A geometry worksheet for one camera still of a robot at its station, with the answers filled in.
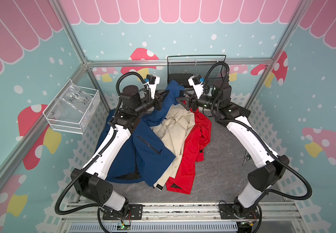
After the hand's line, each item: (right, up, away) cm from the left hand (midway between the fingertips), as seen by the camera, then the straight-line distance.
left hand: (168, 92), depth 67 cm
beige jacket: (+3, -21, +30) cm, 36 cm away
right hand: (+6, -1, +1) cm, 6 cm away
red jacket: (+19, -23, +28) cm, 41 cm away
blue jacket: (-15, -34, +20) cm, 42 cm away
